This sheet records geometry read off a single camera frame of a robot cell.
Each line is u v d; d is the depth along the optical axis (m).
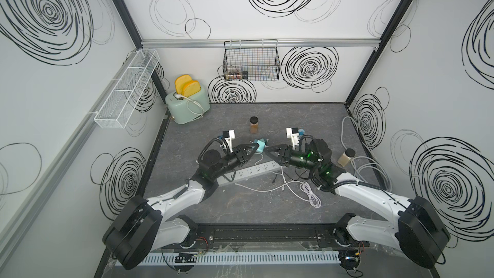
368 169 0.93
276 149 0.68
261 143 0.72
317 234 0.74
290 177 0.94
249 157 0.67
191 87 1.01
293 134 0.71
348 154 0.88
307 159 0.64
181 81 1.03
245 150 0.68
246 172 0.89
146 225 0.41
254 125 1.01
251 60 1.24
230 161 0.67
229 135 0.72
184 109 1.01
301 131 1.05
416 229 0.40
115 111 0.71
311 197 0.83
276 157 0.65
